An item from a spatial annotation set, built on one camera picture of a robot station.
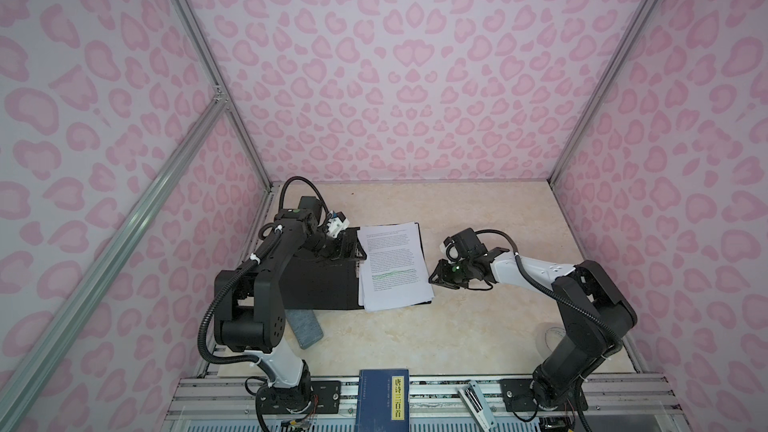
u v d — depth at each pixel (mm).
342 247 766
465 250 750
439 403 724
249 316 464
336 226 833
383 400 727
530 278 518
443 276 799
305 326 823
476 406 705
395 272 952
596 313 464
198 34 788
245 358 498
